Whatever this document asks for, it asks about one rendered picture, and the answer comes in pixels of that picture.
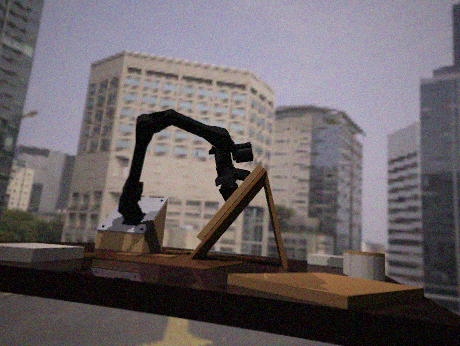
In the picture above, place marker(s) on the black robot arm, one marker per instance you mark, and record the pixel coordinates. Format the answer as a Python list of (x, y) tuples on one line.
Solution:
[(149, 124)]

